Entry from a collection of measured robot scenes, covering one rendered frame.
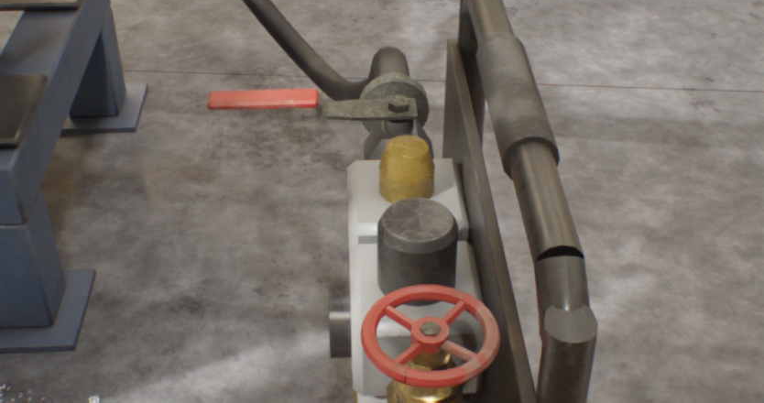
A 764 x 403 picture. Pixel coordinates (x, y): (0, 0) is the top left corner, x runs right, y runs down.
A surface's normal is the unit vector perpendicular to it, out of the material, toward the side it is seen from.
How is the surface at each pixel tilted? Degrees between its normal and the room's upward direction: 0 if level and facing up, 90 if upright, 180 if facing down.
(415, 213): 0
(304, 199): 0
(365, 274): 0
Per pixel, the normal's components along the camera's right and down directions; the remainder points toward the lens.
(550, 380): -0.67, 0.42
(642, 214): 0.00, -0.81
